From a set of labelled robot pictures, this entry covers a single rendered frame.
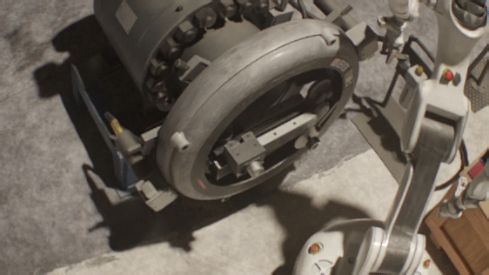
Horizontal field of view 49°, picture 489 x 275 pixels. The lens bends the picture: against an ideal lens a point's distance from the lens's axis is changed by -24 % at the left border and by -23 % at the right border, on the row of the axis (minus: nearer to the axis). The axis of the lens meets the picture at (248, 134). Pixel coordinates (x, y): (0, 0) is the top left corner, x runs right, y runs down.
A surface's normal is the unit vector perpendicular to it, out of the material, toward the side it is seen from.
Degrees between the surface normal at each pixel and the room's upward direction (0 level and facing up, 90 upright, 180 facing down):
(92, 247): 0
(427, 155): 59
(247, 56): 19
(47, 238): 0
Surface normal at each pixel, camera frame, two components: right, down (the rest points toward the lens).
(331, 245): 0.14, -0.55
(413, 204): -0.11, 0.40
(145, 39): -0.63, 0.07
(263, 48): -0.04, -0.44
